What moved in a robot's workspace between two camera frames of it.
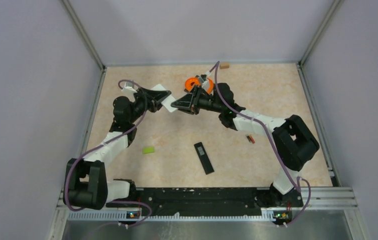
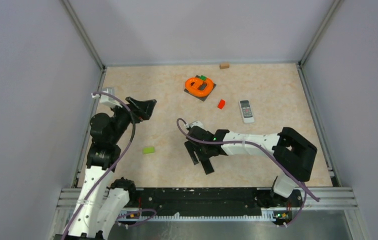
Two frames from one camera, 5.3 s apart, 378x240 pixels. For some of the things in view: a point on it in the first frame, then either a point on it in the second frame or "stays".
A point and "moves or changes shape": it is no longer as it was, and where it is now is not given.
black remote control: [204, 158] stays
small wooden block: [224, 65] stays
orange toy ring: [198, 82] stays
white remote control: [167, 102] moves or changes shape
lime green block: [148, 150] stays
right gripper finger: [187, 101] to [190, 149]
